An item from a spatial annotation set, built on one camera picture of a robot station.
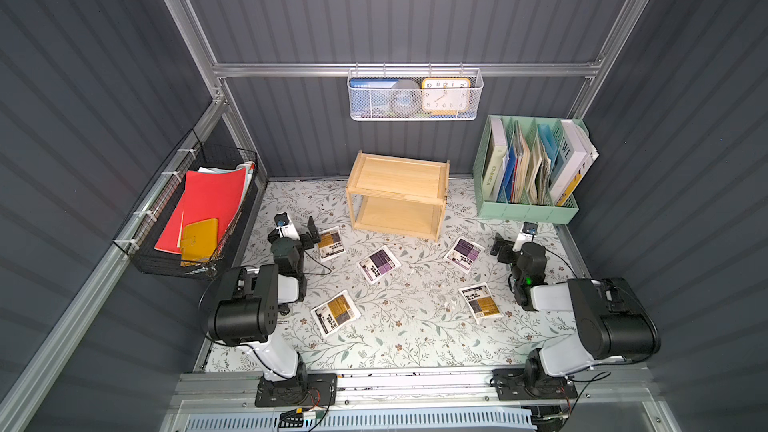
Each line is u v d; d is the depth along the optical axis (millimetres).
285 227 790
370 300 891
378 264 960
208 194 739
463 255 967
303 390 669
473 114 908
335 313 846
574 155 919
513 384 737
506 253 848
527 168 970
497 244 866
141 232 611
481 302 867
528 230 802
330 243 998
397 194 889
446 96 878
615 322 456
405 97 908
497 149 939
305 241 843
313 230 866
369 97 843
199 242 669
